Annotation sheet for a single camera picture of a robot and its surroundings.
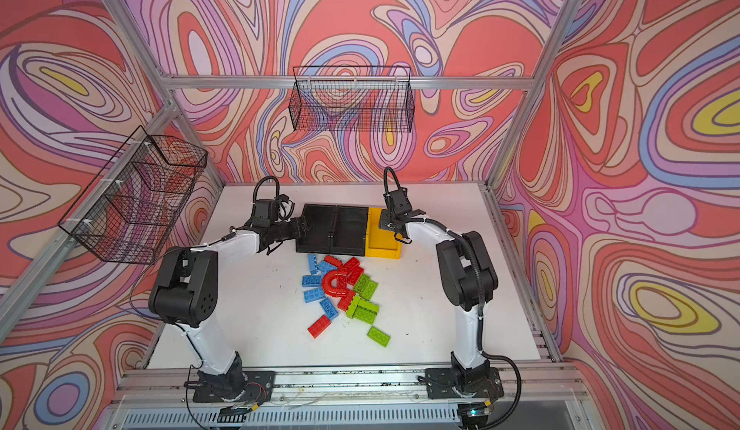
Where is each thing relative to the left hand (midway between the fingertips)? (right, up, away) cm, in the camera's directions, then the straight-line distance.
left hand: (310, 226), depth 98 cm
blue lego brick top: (+1, -12, -3) cm, 13 cm away
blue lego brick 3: (+3, -21, -9) cm, 23 cm away
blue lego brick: (+8, -25, -11) cm, 28 cm away
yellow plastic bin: (+24, -6, +3) cm, 25 cm away
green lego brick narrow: (+16, -23, -13) cm, 31 cm away
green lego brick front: (+23, -31, -16) cm, 42 cm away
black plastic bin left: (+2, +1, -2) cm, 3 cm away
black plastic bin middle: (+13, -4, +4) cm, 14 cm away
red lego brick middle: (+13, -22, -11) cm, 28 cm away
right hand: (+30, 0, +3) cm, 30 cm away
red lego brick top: (+15, -15, -5) cm, 21 cm away
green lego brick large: (+20, -25, -13) cm, 34 cm away
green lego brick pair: (+19, -19, -7) cm, 28 cm away
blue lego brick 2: (+2, -17, -7) cm, 19 cm away
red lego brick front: (+6, -29, -16) cm, 33 cm away
